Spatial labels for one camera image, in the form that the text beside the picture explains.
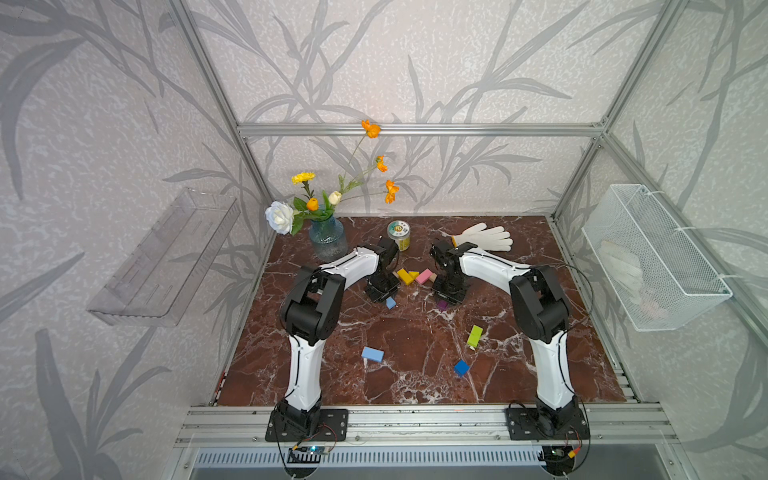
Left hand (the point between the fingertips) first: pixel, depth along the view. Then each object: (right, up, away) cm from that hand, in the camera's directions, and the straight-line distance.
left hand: (396, 298), depth 96 cm
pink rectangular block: (+9, +7, +5) cm, 13 cm away
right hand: (+13, -1, 0) cm, 13 cm away
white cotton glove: (+37, +20, +16) cm, 45 cm away
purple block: (+14, -1, -5) cm, 15 cm away
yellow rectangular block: (+3, +6, +6) cm, 9 cm away
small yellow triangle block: (+6, +7, +5) cm, 11 cm away
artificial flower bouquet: (-28, +24, -21) cm, 42 cm away
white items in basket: (+61, +11, -19) cm, 65 cm away
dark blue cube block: (+19, -17, -14) cm, 29 cm away
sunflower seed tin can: (+1, +22, +8) cm, 24 cm away
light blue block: (-2, -1, -2) cm, 3 cm away
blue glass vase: (-23, +19, +3) cm, 30 cm away
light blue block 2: (-6, -14, -11) cm, 19 cm away
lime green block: (+24, -10, -8) cm, 27 cm away
